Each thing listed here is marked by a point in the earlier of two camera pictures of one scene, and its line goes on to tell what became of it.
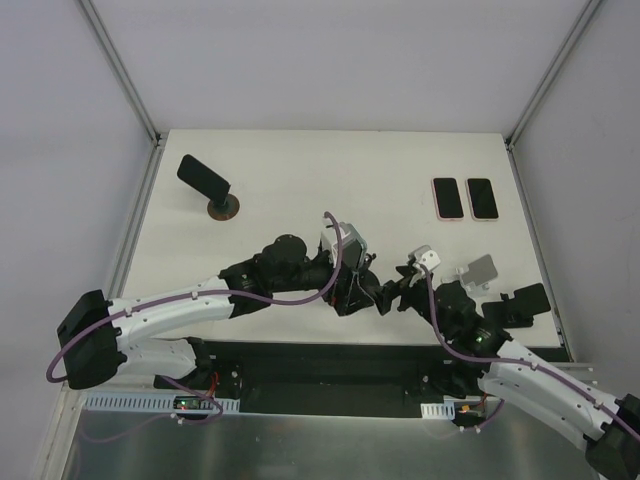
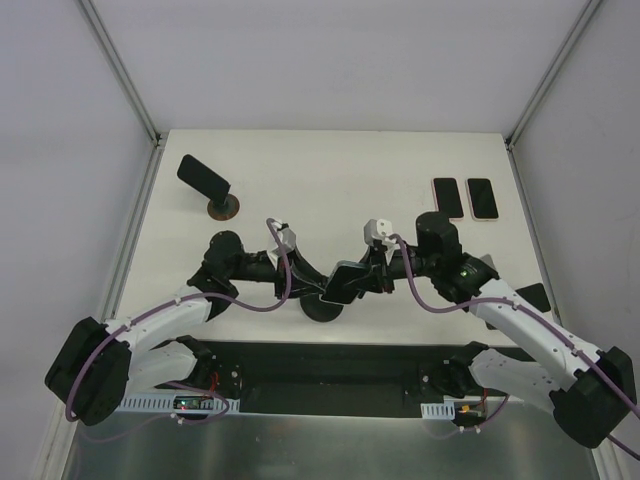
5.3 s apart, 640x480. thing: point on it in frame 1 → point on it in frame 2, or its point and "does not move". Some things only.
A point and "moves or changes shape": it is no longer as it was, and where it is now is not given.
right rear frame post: (550, 73) does not move
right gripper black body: (415, 292) → (381, 273)
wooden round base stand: (225, 208) does not move
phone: (354, 245) moves or changes shape
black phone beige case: (482, 199) does not move
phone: (198, 175) does not move
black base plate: (337, 378) does not move
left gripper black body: (347, 288) → (286, 275)
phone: (447, 199) does not move
